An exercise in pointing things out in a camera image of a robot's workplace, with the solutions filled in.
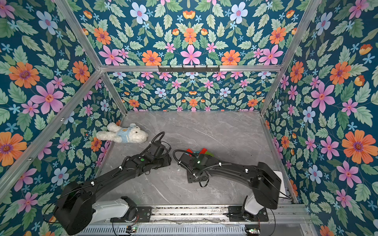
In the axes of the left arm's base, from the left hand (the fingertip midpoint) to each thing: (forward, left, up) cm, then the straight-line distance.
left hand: (171, 160), depth 85 cm
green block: (+6, -23, -6) cm, 24 cm away
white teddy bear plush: (+20, +27, +2) cm, 34 cm away
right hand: (-10, -13, -1) cm, 17 cm away
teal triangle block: (+9, -16, -9) cm, 20 cm away
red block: (+10, -10, -8) cm, 16 cm away
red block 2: (+8, -20, -6) cm, 22 cm away
